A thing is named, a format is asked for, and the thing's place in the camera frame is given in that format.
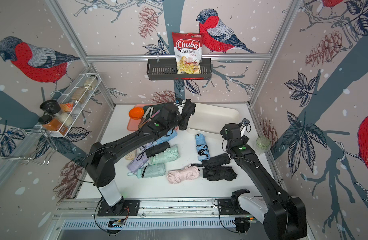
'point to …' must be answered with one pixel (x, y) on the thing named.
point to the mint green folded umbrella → (169, 154)
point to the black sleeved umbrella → (222, 159)
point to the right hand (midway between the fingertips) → (231, 128)
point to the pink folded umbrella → (190, 172)
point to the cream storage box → (209, 118)
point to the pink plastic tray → (133, 124)
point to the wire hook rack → (30, 145)
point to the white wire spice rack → (74, 100)
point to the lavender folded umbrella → (140, 159)
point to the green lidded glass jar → (262, 144)
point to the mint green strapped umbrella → (150, 170)
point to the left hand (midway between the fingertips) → (189, 111)
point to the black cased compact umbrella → (157, 149)
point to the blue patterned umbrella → (202, 149)
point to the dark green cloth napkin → (150, 111)
